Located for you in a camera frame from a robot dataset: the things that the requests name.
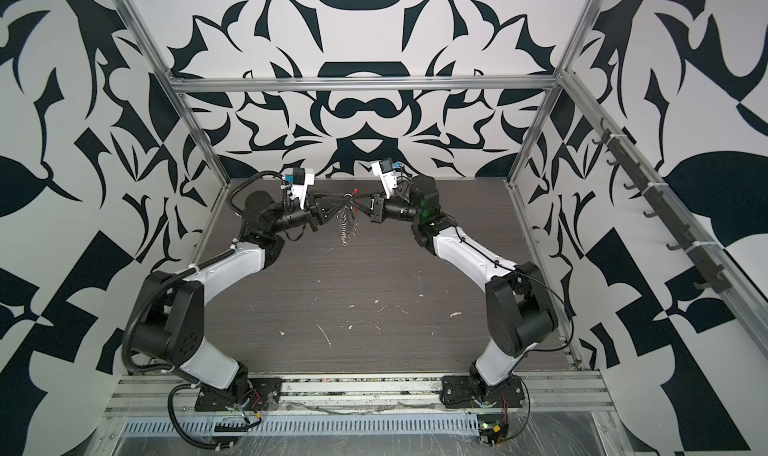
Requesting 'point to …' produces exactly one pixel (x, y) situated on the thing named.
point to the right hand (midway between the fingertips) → (352, 200)
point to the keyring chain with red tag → (347, 219)
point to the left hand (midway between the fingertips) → (348, 193)
